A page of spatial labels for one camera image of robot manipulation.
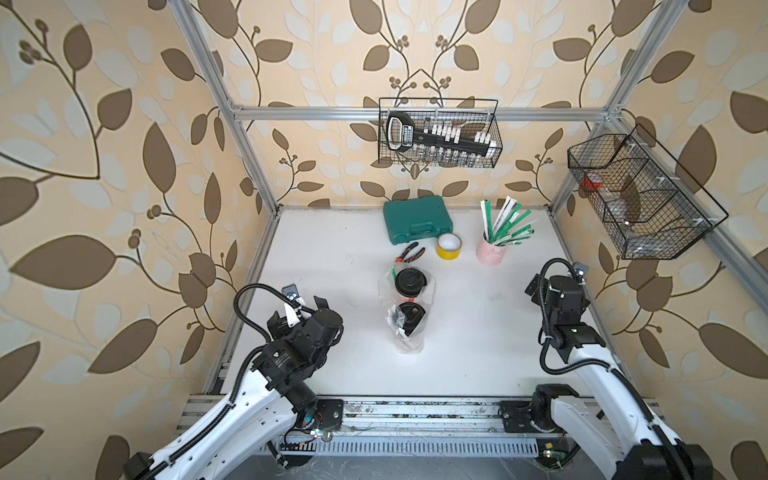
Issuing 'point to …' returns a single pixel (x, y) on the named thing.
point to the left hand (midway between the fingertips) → (297, 306)
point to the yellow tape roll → (448, 246)
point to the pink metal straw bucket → (490, 254)
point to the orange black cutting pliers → (412, 256)
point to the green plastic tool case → (415, 218)
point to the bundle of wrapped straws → (507, 228)
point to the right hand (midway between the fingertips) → (554, 285)
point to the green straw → (394, 274)
